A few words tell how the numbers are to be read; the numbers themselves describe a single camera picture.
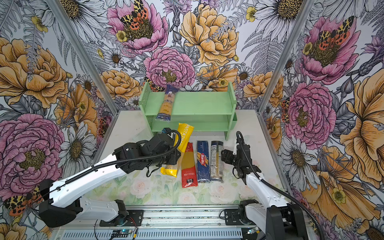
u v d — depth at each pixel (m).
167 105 0.82
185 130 0.73
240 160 0.66
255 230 0.71
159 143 0.47
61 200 0.39
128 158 0.44
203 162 0.91
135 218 0.74
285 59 0.91
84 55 0.88
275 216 0.43
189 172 0.87
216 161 0.90
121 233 0.70
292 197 0.43
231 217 0.74
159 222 0.74
